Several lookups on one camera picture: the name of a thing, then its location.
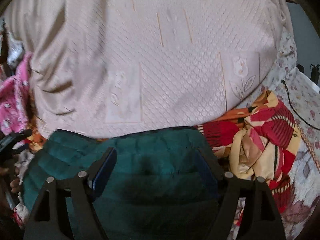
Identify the teal quilted puffer jacket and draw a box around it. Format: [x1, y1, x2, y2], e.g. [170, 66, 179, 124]
[22, 127, 238, 239]

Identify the person's left hand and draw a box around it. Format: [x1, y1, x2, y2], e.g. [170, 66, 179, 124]
[1, 166, 20, 210]

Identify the pink penguin print blanket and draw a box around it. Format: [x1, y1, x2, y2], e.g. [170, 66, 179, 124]
[1, 52, 33, 135]

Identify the red yellow orange cloth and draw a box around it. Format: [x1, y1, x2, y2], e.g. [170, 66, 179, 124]
[24, 89, 302, 227]

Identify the beige patterned quilt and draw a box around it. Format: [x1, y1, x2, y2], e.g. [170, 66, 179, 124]
[4, 0, 291, 138]

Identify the white floral plush blanket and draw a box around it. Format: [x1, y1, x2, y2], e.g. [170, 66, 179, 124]
[1, 14, 306, 239]

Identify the black charger plug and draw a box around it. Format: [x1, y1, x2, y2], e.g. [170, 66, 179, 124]
[310, 64, 320, 85]

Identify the black cable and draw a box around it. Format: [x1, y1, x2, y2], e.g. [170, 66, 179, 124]
[281, 79, 320, 132]

